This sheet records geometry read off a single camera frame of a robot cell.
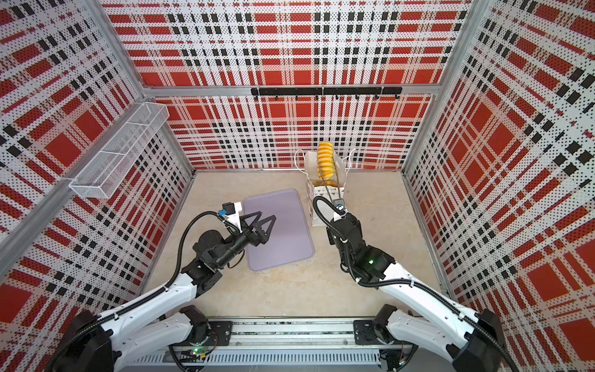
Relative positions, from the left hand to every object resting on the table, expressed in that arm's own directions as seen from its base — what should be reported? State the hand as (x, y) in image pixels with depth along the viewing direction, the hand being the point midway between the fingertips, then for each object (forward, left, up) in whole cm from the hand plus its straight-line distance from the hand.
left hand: (269, 218), depth 73 cm
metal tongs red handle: (+14, -23, +3) cm, 27 cm away
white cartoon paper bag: (+12, -15, +1) cm, 20 cm away
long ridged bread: (+21, -19, +6) cm, 29 cm away
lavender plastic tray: (+5, -5, -24) cm, 25 cm away
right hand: (+1, -24, -1) cm, 24 cm away
